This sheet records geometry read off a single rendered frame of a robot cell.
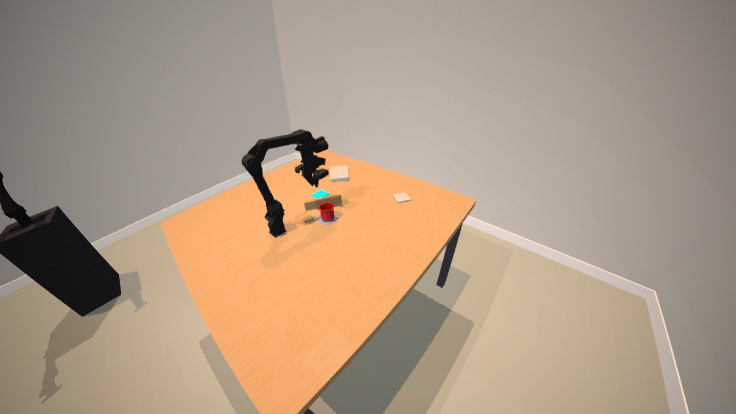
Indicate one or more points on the dark red cup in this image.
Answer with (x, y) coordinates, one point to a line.
(327, 211)

